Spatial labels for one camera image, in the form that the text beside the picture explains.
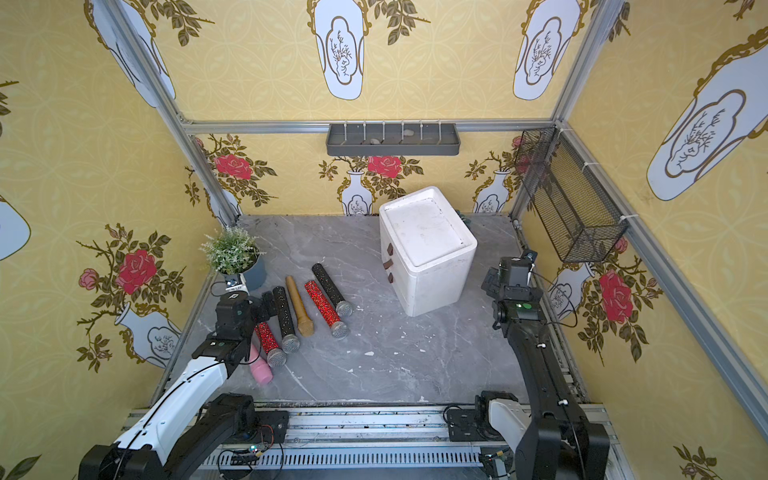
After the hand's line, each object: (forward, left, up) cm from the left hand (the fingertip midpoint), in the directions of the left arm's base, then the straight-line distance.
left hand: (251, 296), depth 85 cm
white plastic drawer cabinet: (+5, -50, +12) cm, 52 cm away
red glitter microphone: (-15, -8, -7) cm, 18 cm away
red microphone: (-7, -24, -8) cm, 27 cm away
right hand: (0, -71, +6) cm, 71 cm away
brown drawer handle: (+10, -40, +8) cm, 42 cm away
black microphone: (0, -25, -8) cm, 26 cm away
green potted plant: (+12, +6, +5) cm, 14 cm away
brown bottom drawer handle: (+10, -40, -7) cm, 42 cm away
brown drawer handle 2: (+10, -39, 0) cm, 40 cm away
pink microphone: (-18, -4, -9) cm, 20 cm away
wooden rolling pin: (-5, -14, -9) cm, 17 cm away
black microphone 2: (-10, -11, -9) cm, 17 cm away
